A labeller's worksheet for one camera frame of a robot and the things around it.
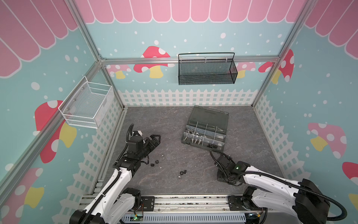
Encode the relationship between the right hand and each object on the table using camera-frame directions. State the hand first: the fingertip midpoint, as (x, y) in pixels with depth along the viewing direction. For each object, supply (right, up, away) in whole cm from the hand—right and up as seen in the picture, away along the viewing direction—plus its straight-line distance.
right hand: (218, 177), depth 83 cm
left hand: (-36, +21, -1) cm, 42 cm away
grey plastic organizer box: (-3, +28, +21) cm, 35 cm away
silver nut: (-23, 0, -1) cm, 23 cm away
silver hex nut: (-35, +11, +8) cm, 37 cm away
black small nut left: (-38, +8, +6) cm, 39 cm away
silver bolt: (-12, +20, +14) cm, 27 cm away
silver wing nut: (-15, +26, +19) cm, 36 cm away
